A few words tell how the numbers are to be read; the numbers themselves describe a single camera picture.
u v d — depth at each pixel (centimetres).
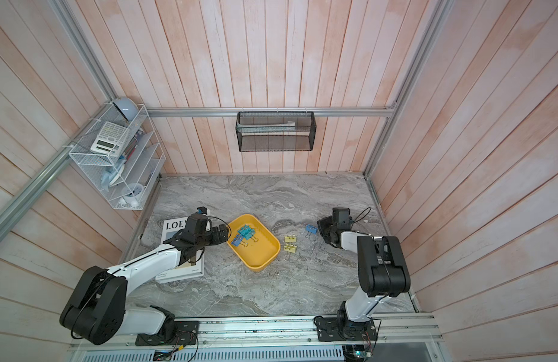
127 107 82
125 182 78
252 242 95
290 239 93
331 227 90
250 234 95
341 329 67
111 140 76
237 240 93
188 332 73
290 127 88
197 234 70
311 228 96
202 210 81
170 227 95
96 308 42
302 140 107
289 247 90
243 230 98
